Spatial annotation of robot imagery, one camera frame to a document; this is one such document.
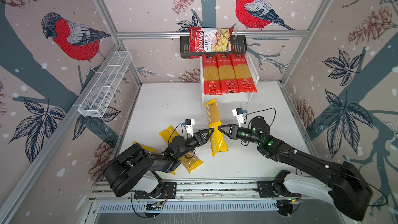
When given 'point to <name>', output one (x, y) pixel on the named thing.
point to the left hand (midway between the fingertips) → (212, 133)
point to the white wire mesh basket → (98, 99)
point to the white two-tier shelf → (244, 97)
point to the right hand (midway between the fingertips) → (216, 132)
